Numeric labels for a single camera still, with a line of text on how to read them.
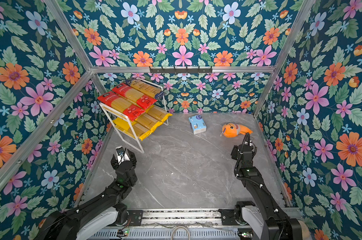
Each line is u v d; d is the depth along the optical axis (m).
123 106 0.76
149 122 0.91
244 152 0.62
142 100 0.78
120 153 0.68
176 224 0.72
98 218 0.55
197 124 1.06
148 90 0.84
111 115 0.77
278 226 0.39
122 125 0.90
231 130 0.99
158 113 0.96
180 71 0.93
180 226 0.70
